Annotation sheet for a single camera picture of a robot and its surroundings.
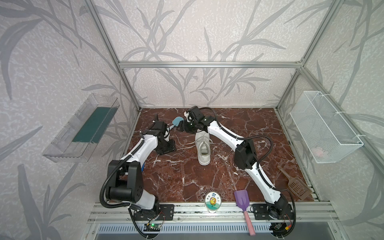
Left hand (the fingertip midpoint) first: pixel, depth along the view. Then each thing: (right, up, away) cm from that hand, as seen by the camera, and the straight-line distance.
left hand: (174, 145), depth 88 cm
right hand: (+2, +12, +5) cm, 13 cm away
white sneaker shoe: (+17, -2, +3) cm, 17 cm away
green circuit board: (-8, -37, -17) cm, 42 cm away
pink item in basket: (+74, -1, -16) cm, 75 cm away
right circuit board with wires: (+56, -38, -15) cm, 70 cm away
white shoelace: (+15, +2, +7) cm, 17 cm away
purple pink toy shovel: (+38, -27, -11) cm, 48 cm away
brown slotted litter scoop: (+70, -22, -6) cm, 73 cm away
